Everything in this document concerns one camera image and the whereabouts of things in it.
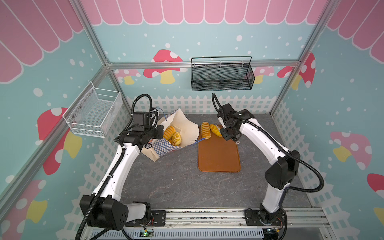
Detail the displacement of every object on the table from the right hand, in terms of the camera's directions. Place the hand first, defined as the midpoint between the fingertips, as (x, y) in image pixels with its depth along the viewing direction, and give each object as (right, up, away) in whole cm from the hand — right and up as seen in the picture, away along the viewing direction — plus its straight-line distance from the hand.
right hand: (228, 133), depth 84 cm
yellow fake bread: (-31, -4, +9) cm, 32 cm away
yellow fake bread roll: (-37, 0, +15) cm, 39 cm away
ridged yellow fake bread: (-12, +1, +21) cm, 24 cm away
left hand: (-37, +1, -5) cm, 37 cm away
